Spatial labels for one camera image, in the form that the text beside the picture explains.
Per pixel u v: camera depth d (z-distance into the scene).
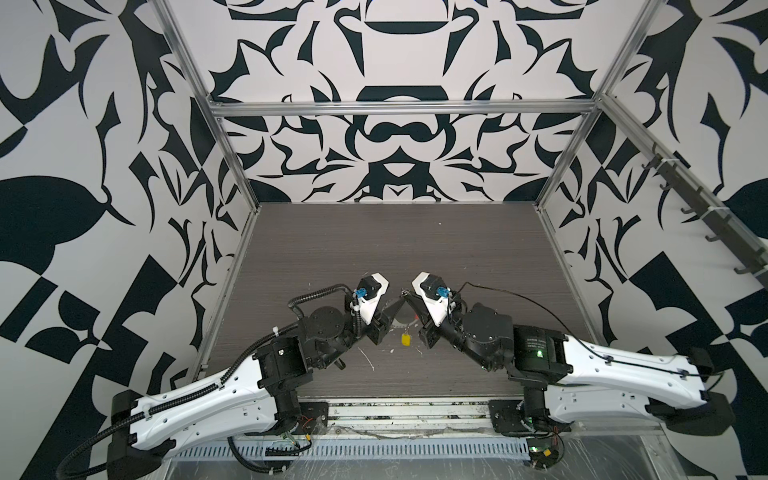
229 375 0.46
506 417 0.74
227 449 0.71
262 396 0.47
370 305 0.52
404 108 0.92
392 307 0.58
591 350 0.45
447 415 0.76
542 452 0.71
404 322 0.70
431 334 0.53
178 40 0.77
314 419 0.73
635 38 0.77
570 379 0.44
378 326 0.55
